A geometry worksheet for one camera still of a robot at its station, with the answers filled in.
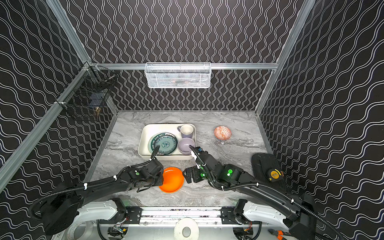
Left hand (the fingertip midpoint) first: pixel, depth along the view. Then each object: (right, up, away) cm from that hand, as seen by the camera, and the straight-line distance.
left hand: (164, 179), depth 83 cm
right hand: (+15, +8, -10) cm, 19 cm away
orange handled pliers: (+55, -20, -14) cm, 61 cm away
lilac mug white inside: (+11, +27, +20) cm, 35 cm away
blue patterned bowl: (+37, +25, +23) cm, 50 cm away
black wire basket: (-52, +53, +14) cm, 76 cm away
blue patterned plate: (-1, +19, +17) cm, 26 cm away
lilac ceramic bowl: (+10, +17, +13) cm, 24 cm away
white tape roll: (+13, -17, -10) cm, 24 cm away
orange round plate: (+4, -1, +2) cm, 5 cm away
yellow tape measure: (+59, +4, -5) cm, 59 cm away
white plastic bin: (-16, +27, +26) cm, 41 cm away
